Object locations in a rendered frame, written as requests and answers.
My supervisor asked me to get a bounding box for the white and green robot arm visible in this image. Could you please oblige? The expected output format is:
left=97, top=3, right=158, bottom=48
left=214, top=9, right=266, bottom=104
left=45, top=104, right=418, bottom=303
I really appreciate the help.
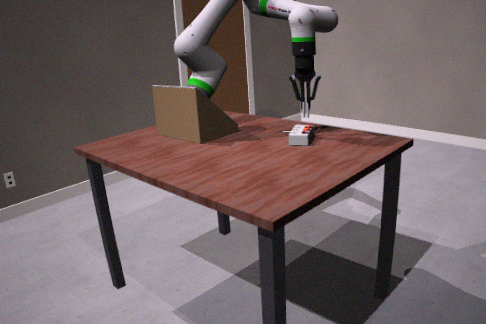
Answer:
left=174, top=0, right=338, bottom=99

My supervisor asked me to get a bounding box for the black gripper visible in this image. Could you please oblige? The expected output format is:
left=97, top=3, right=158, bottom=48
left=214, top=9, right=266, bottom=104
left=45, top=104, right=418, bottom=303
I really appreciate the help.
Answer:
left=289, top=56, right=321, bottom=118

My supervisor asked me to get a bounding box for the white power strip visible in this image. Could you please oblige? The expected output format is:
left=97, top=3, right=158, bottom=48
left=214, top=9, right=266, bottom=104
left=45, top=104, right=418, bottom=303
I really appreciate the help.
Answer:
left=283, top=125, right=313, bottom=146

